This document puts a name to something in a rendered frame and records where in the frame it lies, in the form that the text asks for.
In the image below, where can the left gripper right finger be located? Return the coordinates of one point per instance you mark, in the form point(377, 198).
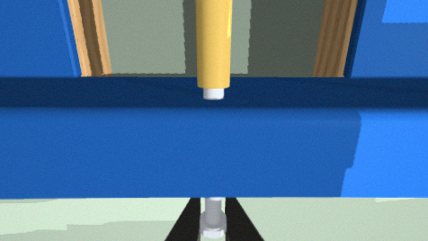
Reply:
point(239, 225)

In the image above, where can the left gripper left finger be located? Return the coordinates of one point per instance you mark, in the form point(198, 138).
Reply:
point(187, 226)

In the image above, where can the light brown wooden block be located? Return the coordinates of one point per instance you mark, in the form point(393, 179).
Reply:
point(334, 37)
point(91, 42)

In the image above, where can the white metal rod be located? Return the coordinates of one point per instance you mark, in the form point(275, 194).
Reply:
point(213, 221)

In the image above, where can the yellow axle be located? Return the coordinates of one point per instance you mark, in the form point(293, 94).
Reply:
point(213, 38)

